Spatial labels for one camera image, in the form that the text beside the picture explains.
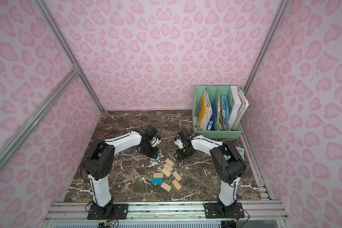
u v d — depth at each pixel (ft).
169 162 2.96
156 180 2.75
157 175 2.75
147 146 2.61
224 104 2.94
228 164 1.60
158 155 3.04
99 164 1.65
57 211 2.46
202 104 3.17
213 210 2.40
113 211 2.31
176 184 2.68
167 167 2.89
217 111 3.05
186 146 2.31
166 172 2.82
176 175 2.79
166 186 2.64
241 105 2.90
